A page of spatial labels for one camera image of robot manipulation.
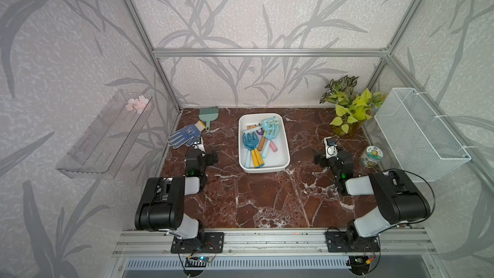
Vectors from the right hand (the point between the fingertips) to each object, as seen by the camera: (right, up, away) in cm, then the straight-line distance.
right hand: (323, 146), depth 94 cm
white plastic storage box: (-23, -8, +2) cm, 24 cm away
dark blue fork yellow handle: (-37, +2, +8) cm, 38 cm away
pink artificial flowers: (-81, +19, -17) cm, 85 cm away
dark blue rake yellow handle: (-34, -4, +4) cm, 35 cm away
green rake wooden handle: (-31, +2, +8) cm, 32 cm away
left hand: (-59, -1, 0) cm, 59 cm away
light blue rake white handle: (-27, +3, +11) cm, 29 cm away
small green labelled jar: (+21, -5, -3) cm, 22 cm away
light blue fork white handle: (-28, +11, +14) cm, 33 cm away
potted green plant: (+12, +19, -4) cm, 23 cm away
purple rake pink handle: (-25, -1, +8) cm, 26 cm away
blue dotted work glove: (-74, +4, +14) cm, 75 cm away
